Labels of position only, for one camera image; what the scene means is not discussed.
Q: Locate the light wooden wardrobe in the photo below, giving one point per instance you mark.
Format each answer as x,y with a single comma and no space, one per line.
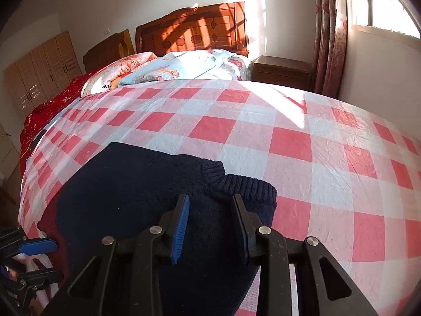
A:
43,72

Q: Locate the window with metal bars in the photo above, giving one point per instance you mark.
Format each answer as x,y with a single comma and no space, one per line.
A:
390,15

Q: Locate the red grey striped navy sweater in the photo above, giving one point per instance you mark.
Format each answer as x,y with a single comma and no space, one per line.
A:
125,189

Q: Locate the pink floral curtain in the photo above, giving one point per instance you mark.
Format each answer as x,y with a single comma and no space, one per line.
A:
331,38

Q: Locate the dark brown wooden headboard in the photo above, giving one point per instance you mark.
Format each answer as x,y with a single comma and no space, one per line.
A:
113,48

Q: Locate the pink white checkered bed sheet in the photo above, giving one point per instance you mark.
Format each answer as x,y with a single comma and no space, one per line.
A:
343,175

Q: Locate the red floral bedspread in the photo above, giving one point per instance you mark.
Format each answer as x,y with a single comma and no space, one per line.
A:
45,112

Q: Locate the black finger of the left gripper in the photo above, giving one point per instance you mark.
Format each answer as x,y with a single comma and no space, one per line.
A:
36,280

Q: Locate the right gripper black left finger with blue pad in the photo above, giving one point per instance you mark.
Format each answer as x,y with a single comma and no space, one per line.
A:
122,277

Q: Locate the carved orange wooden headboard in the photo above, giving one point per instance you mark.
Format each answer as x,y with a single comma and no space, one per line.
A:
216,26

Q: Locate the pink floral pillow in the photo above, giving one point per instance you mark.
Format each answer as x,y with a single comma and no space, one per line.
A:
104,79

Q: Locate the light blue floral quilt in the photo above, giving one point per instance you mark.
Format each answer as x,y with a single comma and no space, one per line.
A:
198,64

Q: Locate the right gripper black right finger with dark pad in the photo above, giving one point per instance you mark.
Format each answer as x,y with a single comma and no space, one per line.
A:
297,275

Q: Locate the wooden nightstand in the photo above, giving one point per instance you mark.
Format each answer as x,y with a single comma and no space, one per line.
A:
281,71

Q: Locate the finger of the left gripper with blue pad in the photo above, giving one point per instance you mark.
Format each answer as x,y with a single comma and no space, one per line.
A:
36,246

